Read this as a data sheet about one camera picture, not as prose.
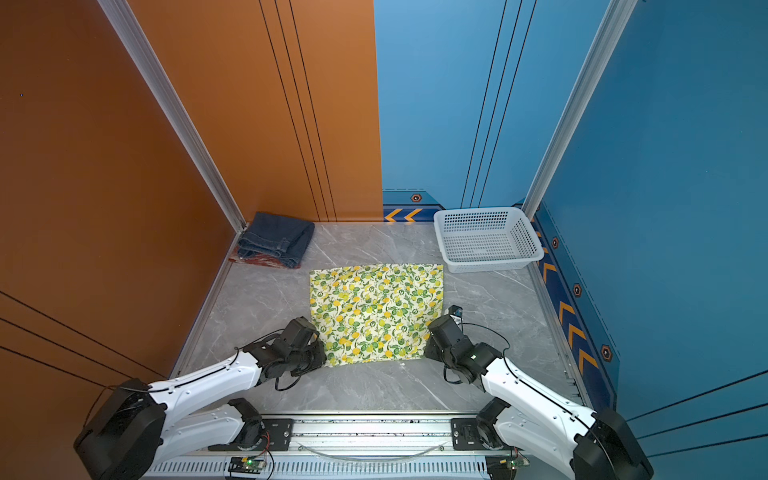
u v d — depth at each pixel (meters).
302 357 0.73
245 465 0.71
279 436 0.74
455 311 0.76
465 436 0.72
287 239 1.04
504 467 0.70
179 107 0.87
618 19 0.70
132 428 0.41
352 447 0.72
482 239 1.16
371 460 0.71
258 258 1.06
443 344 0.64
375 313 0.94
